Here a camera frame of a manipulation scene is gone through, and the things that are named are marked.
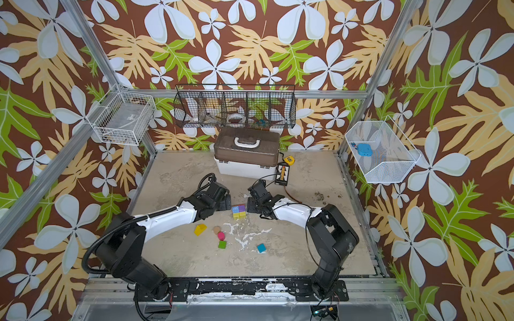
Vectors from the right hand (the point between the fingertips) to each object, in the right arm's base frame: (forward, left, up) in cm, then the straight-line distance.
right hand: (252, 204), depth 92 cm
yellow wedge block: (-10, +23, -3) cm, 26 cm away
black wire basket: (+41, +8, +26) cm, 49 cm away
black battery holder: (+21, -16, -4) cm, 27 cm away
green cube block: (-17, +13, -6) cm, 22 cm away
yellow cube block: (-4, +4, -4) cm, 7 cm away
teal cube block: (-19, -4, -5) cm, 20 cm away
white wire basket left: (+27, +55, +29) cm, 68 cm away
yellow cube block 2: (-4, +7, -3) cm, 9 cm away
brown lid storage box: (+19, +2, +15) cm, 24 cm away
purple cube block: (-1, +5, -2) cm, 5 cm away
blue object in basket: (+15, -50, +20) cm, 56 cm away
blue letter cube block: (-2, +7, -1) cm, 8 cm away
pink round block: (-13, +14, -4) cm, 20 cm away
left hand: (+2, +15, +4) cm, 15 cm away
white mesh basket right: (+6, -56, +25) cm, 61 cm away
